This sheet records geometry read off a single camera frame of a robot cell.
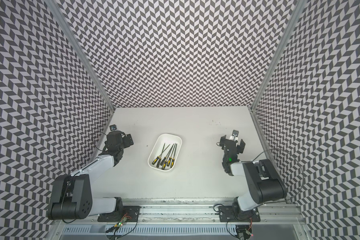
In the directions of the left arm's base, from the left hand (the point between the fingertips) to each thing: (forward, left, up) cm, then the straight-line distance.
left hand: (120, 138), depth 91 cm
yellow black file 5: (-11, -24, -8) cm, 27 cm away
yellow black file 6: (-12, -27, -8) cm, 31 cm away
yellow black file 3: (-10, -27, -8) cm, 30 cm away
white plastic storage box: (-5, -26, -8) cm, 28 cm away
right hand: (0, -69, -2) cm, 69 cm away
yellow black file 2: (-9, -30, -9) cm, 33 cm away
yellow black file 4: (-11, -21, -7) cm, 25 cm away
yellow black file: (-10, -32, -9) cm, 35 cm away
